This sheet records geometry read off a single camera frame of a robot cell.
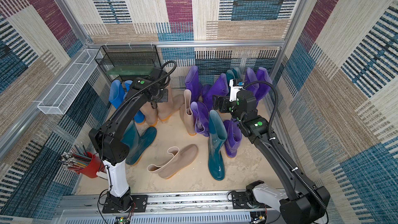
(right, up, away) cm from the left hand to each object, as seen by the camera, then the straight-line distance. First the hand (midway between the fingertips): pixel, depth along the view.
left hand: (162, 96), depth 85 cm
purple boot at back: (+16, +8, +5) cm, 18 cm away
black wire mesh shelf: (-29, +25, +23) cm, 45 cm away
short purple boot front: (+31, +6, +9) cm, 33 cm away
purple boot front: (+35, -17, -18) cm, 43 cm away
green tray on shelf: (-21, +16, +9) cm, 28 cm away
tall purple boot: (+50, +12, +9) cm, 52 cm away
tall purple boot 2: (+55, +5, +4) cm, 55 cm away
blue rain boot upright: (-24, +2, -1) cm, 24 cm away
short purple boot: (+24, +6, +29) cm, 38 cm away
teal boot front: (+28, -18, -18) cm, 38 cm away
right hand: (+31, -1, -11) cm, 33 cm away
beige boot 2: (+14, -9, -10) cm, 19 cm away
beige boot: (-1, -7, +12) cm, 14 cm away
